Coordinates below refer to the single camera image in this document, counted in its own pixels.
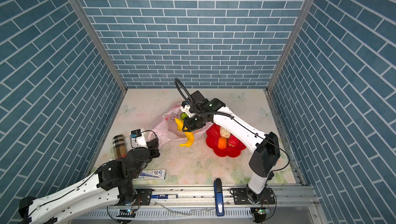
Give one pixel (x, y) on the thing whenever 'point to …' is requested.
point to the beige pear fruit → (224, 133)
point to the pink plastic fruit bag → (168, 130)
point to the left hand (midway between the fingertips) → (164, 141)
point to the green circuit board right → (261, 211)
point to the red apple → (232, 141)
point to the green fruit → (183, 115)
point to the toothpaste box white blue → (153, 174)
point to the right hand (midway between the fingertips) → (186, 129)
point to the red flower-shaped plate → (213, 134)
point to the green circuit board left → (128, 213)
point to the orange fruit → (222, 142)
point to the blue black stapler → (218, 197)
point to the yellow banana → (190, 136)
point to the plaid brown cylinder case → (119, 145)
